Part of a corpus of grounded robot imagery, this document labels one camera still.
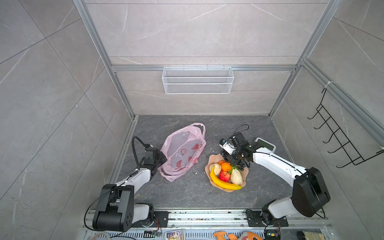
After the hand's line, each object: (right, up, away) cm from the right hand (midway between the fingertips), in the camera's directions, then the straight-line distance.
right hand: (230, 153), depth 89 cm
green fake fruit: (0, -7, -6) cm, 9 cm away
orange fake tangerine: (-4, -6, -7) cm, 10 cm away
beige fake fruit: (-9, -7, -6) cm, 13 cm away
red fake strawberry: (-5, -11, -7) cm, 14 cm away
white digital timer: (+27, +4, +11) cm, 30 cm away
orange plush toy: (-10, -35, -20) cm, 42 cm away
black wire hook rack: (+46, +13, -20) cm, 52 cm away
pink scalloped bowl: (-9, -4, +2) cm, 10 cm away
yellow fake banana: (-5, -16, -9) cm, 19 cm away
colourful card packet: (-31, -34, -21) cm, 50 cm away
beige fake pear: (0, -11, -11) cm, 15 cm away
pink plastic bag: (-30, +2, +12) cm, 32 cm away
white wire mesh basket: (-19, +48, +12) cm, 53 cm away
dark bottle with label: (+30, -33, -23) cm, 50 cm away
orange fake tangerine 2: (-6, -5, -1) cm, 7 cm away
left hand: (-42, 0, +3) cm, 42 cm away
